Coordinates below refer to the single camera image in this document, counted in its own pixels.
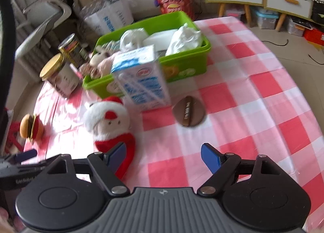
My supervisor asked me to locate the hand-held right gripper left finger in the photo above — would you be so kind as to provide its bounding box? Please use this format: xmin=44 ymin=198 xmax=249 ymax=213
xmin=44 ymin=142 xmax=130 ymax=196

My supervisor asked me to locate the red white checkered tablecloth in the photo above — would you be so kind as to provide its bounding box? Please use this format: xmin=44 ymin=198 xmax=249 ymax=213
xmin=23 ymin=16 xmax=324 ymax=233

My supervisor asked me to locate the clear jar with gold lid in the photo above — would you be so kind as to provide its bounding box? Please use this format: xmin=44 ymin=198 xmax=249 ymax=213
xmin=40 ymin=53 xmax=80 ymax=98

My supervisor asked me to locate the black floor cable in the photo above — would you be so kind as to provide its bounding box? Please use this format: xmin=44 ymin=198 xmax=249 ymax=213
xmin=307 ymin=54 xmax=324 ymax=65
xmin=261 ymin=39 xmax=289 ymax=46

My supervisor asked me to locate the blue white milk carton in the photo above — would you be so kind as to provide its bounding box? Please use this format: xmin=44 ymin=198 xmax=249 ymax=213
xmin=111 ymin=45 xmax=172 ymax=112

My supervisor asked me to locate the red stool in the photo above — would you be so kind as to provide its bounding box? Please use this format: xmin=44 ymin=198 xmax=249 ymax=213
xmin=4 ymin=107 xmax=26 ymax=152

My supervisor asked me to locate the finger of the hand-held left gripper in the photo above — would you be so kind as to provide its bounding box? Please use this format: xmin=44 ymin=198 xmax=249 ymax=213
xmin=15 ymin=154 xmax=62 ymax=170
xmin=14 ymin=149 xmax=38 ymax=159

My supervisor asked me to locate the burger toy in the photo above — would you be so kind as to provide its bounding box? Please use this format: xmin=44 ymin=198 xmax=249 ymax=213
xmin=20 ymin=114 xmax=44 ymax=140

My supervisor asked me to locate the white paper bag blue print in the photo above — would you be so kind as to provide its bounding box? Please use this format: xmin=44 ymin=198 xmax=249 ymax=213
xmin=83 ymin=0 xmax=134 ymax=34

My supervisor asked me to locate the plush doll with striped hat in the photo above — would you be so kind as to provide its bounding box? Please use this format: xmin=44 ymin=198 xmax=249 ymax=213
xmin=80 ymin=40 xmax=121 ymax=79

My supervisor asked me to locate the brown round disc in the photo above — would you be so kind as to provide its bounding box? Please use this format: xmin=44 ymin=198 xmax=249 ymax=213
xmin=172 ymin=95 xmax=206 ymax=127

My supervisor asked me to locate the santa plush toy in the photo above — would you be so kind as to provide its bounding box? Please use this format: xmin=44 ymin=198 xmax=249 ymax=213
xmin=83 ymin=96 xmax=136 ymax=180

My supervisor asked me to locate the red flat box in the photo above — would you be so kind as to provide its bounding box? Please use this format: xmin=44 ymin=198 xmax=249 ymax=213
xmin=304 ymin=28 xmax=324 ymax=43

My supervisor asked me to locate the white office chair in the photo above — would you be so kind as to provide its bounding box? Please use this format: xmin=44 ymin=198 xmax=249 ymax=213
xmin=15 ymin=0 xmax=72 ymax=61

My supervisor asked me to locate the clear plastic bag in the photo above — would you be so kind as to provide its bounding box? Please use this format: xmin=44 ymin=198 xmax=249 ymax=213
xmin=80 ymin=0 xmax=108 ymax=17

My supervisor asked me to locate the green plastic bin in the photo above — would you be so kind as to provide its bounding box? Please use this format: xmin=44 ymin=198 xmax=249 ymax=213
xmin=82 ymin=11 xmax=212 ymax=99

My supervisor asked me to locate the pale grey-green cloth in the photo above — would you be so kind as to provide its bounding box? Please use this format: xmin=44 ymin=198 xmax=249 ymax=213
xmin=165 ymin=23 xmax=203 ymax=56

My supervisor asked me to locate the clear storage box blue lid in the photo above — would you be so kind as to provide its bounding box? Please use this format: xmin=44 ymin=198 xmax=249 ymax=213
xmin=254 ymin=9 xmax=279 ymax=29

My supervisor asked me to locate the white sock bundle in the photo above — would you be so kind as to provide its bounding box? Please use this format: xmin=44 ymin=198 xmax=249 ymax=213
xmin=119 ymin=28 xmax=148 ymax=52

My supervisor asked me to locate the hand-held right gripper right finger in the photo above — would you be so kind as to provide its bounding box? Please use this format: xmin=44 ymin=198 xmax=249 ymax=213
xmin=197 ymin=143 xmax=281 ymax=196

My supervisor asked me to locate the dark green drink can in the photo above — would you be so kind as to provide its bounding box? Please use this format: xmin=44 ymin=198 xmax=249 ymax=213
xmin=58 ymin=33 xmax=90 ymax=69

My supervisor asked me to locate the black bag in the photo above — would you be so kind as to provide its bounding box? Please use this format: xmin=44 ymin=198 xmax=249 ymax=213
xmin=311 ymin=0 xmax=324 ymax=24

